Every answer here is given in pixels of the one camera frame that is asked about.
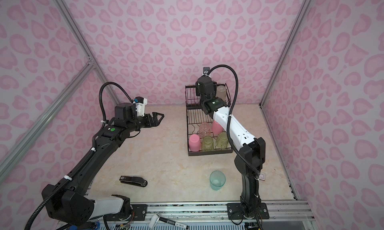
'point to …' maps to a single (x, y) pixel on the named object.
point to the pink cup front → (194, 143)
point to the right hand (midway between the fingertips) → (206, 79)
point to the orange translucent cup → (204, 130)
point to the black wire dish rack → (195, 117)
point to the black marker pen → (157, 218)
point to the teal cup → (217, 179)
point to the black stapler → (133, 180)
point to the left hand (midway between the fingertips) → (157, 113)
